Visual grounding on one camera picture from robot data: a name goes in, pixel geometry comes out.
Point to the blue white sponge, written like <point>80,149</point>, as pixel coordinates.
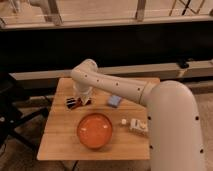
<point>114,101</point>

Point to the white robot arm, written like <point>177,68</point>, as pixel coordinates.
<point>175,135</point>

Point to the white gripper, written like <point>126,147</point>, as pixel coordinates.
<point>82,91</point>

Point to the black striped box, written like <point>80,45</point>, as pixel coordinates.
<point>71,103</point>

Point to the wooden table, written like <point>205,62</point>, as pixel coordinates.
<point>60,140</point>

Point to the orange bowl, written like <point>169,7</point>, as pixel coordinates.
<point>94,130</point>

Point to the white plastic bottle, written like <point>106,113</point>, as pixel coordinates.
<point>135,125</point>

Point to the black chair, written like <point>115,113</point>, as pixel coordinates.
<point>10,116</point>

